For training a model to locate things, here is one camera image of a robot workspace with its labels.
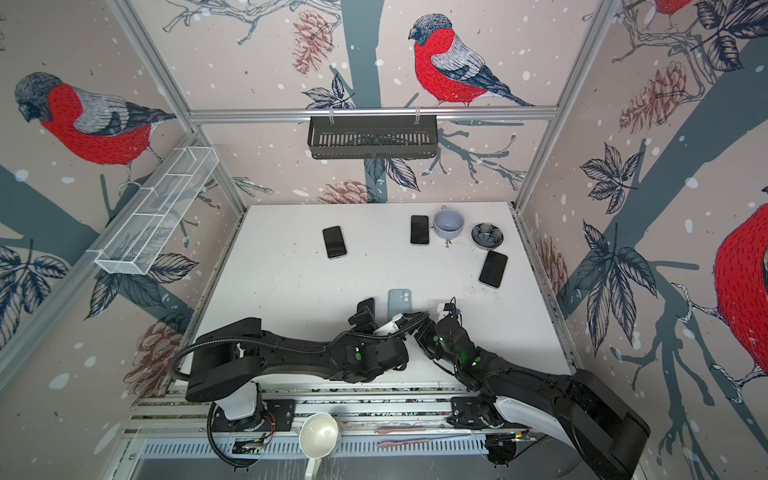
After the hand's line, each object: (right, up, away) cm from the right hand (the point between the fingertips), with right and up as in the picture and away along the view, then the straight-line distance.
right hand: (403, 328), depth 82 cm
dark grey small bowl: (+32, +26, +26) cm, 49 cm away
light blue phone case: (-1, +5, +13) cm, 14 cm away
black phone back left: (-26, +23, +31) cm, 46 cm away
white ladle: (-21, -22, -12) cm, 33 cm away
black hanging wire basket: (-20, +62, +24) cm, 70 cm away
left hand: (-9, +1, 0) cm, 9 cm away
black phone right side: (+32, +14, +19) cm, 40 cm away
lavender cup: (+18, +31, +29) cm, 46 cm away
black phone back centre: (+7, +28, +31) cm, 43 cm away
